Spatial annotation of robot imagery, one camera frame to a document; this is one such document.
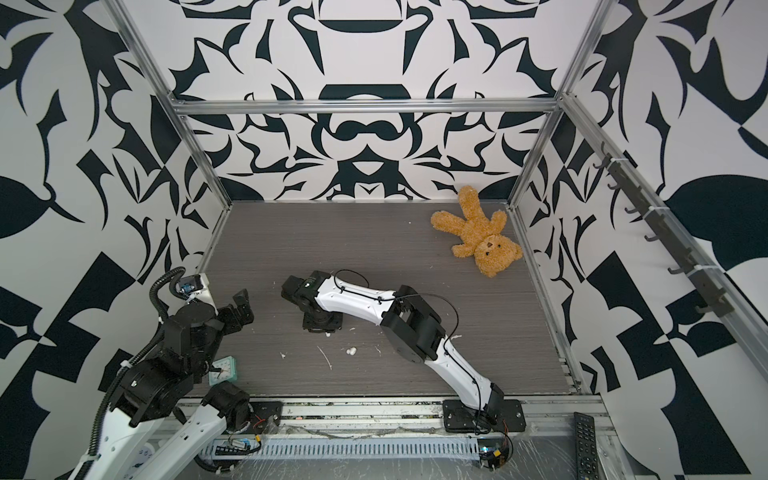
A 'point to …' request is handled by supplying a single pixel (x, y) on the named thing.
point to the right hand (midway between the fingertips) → (318, 331)
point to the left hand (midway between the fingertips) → (224, 294)
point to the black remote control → (587, 459)
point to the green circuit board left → (238, 447)
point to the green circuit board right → (491, 452)
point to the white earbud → (351, 351)
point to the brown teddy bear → (480, 234)
